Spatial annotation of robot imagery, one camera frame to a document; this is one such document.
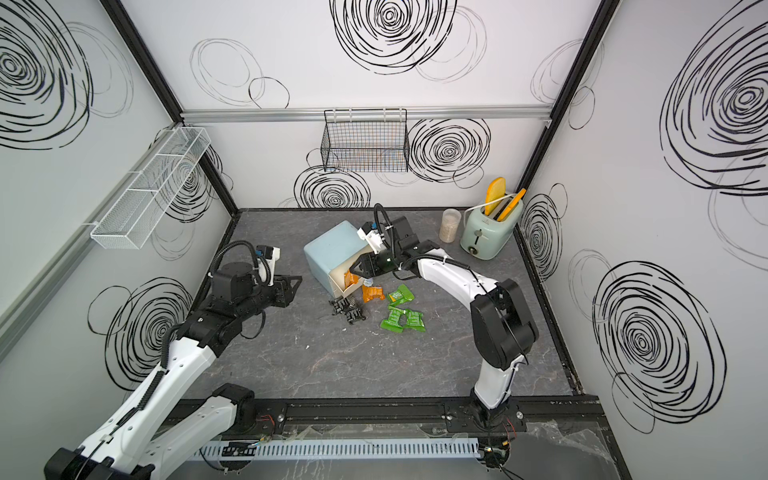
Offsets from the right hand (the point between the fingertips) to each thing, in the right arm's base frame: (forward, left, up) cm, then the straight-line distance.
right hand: (357, 269), depth 83 cm
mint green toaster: (+17, -39, -5) cm, 43 cm away
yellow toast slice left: (+30, -44, +4) cm, 53 cm away
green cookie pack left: (-9, -10, -16) cm, 21 cm away
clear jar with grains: (+25, -29, -9) cm, 40 cm away
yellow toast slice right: (+23, -46, -1) cm, 51 cm away
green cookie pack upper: (+1, -13, -16) cm, 21 cm away
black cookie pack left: (-4, +7, -14) cm, 16 cm away
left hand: (-6, +15, +4) cm, 17 cm away
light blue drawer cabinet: (+7, +9, -1) cm, 12 cm away
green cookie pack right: (-8, -17, -15) cm, 24 cm away
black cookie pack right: (-6, +2, -15) cm, 17 cm away
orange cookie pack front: (-2, +2, -3) cm, 4 cm away
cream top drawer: (0, +6, -4) cm, 8 cm away
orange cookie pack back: (+1, -3, -16) cm, 16 cm away
